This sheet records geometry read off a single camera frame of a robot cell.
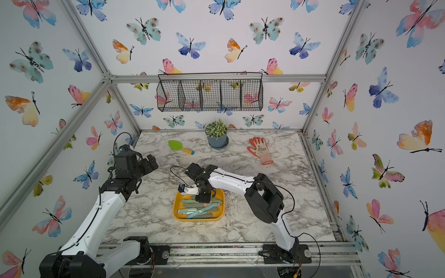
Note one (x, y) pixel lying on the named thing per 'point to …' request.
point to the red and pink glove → (261, 150)
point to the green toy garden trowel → (177, 145)
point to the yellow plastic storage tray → (218, 215)
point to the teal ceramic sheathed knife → (202, 211)
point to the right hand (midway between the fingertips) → (202, 194)
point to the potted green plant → (216, 134)
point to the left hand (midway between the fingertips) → (147, 159)
